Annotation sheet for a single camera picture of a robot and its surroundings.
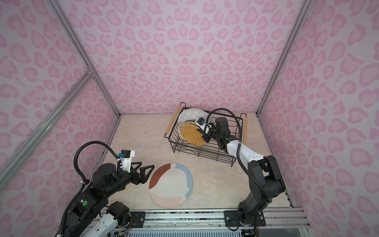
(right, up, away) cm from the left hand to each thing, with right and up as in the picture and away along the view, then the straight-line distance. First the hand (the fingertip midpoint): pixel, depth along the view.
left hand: (147, 163), depth 68 cm
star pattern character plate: (+17, +19, +22) cm, 34 cm away
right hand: (+25, +17, +18) cm, 35 cm away
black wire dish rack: (+41, +16, -3) cm, 44 cm away
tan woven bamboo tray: (+20, +12, +24) cm, 34 cm away
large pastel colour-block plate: (+8, -17, +16) cm, 25 cm away
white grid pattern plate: (+20, +24, +25) cm, 40 cm away
